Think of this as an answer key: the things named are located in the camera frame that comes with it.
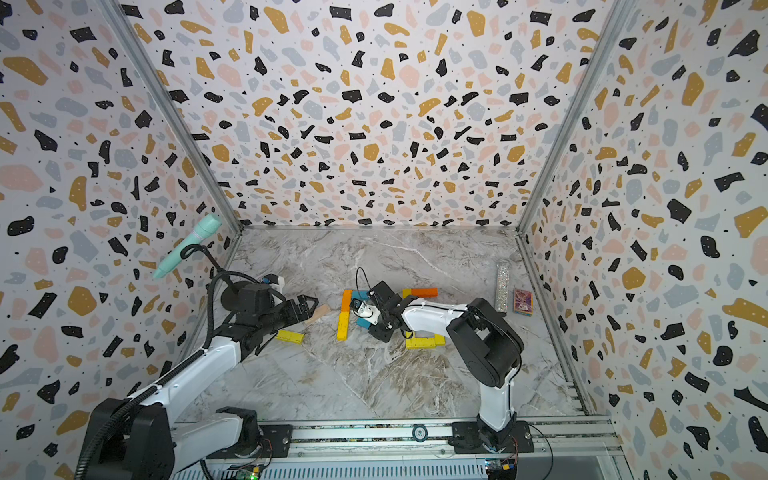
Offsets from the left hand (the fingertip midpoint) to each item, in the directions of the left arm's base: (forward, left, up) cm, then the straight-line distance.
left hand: (311, 304), depth 87 cm
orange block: (+11, -34, -12) cm, 38 cm away
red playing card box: (+6, -67, -10) cm, 68 cm away
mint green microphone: (+10, +23, +21) cm, 33 cm away
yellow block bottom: (-1, -8, -11) cm, 13 cm away
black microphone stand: (+8, +28, -5) cm, 29 cm away
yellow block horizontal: (-6, +7, -10) cm, 13 cm away
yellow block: (-7, -38, -10) cm, 40 cm away
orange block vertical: (+8, -8, -11) cm, 16 cm away
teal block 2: (-6, -15, -1) cm, 16 cm away
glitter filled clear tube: (+12, -61, -9) cm, 63 cm away
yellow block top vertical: (-8, -32, -11) cm, 34 cm away
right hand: (-1, -20, -10) cm, 22 cm away
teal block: (0, -15, +4) cm, 15 cm away
